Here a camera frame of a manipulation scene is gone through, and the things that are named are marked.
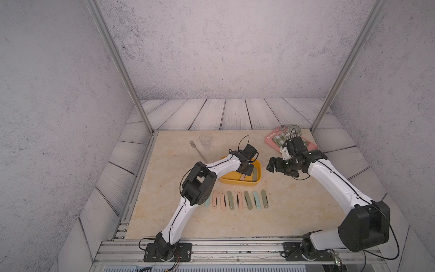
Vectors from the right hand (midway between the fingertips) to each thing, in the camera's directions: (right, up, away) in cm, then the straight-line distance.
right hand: (276, 168), depth 83 cm
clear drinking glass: (-37, +15, +30) cm, 50 cm away
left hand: (-10, -4, +16) cm, 20 cm away
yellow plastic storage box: (-17, -7, +13) cm, 23 cm away
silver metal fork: (-45, +11, +32) cm, 56 cm away
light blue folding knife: (-31, -8, -22) cm, 39 cm away
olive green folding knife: (-21, -20, +4) cm, 29 cm away
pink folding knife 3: (-15, -7, +13) cm, 21 cm away
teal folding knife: (-8, -17, +6) cm, 20 cm away
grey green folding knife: (-13, -17, +6) cm, 22 cm away
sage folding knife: (-4, -16, +6) cm, 17 cm away
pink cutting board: (+15, +21, +34) cm, 43 cm away
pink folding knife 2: (-26, -18, +6) cm, 32 cm away
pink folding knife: (-30, -17, +6) cm, 35 cm away
